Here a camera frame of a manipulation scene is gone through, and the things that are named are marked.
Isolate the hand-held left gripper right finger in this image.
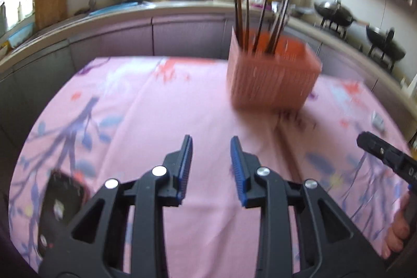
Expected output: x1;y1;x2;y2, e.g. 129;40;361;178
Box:
230;135;388;278

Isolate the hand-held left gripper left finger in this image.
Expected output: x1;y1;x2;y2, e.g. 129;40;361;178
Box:
37;134;193;278

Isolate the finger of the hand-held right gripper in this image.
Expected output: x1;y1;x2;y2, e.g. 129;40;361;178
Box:
357;131;417;189

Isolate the orange plastic utensil basket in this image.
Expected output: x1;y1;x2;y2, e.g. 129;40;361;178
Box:
226;27;323;111

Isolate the bundle of wooden chopsticks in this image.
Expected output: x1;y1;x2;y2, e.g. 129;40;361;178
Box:
233;0;290;55

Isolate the person's right hand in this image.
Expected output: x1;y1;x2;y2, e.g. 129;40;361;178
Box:
384;190;412;261

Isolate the white round button device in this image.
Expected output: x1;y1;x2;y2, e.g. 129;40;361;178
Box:
371;112;387;132

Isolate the pink printed tablecloth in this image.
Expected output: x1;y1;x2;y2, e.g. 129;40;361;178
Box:
8;56;413;278

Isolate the black wok with lid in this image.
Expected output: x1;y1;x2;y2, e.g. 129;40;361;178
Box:
365;24;407;65
313;0;369;29

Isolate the gas stove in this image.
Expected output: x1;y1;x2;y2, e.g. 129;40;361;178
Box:
313;21;411;90

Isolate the black smartphone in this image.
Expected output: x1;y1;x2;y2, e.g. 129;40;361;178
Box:
37;169;90;261

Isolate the steel basin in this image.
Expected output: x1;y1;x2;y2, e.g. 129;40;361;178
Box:
291;6;315;18

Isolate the blue plastic basin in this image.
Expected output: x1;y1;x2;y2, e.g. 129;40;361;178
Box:
88;1;147;16

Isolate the light blue tray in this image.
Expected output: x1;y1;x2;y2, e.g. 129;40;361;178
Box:
8;24;35;49

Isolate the wooden cutting board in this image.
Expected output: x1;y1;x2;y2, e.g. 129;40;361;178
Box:
34;0;69;31

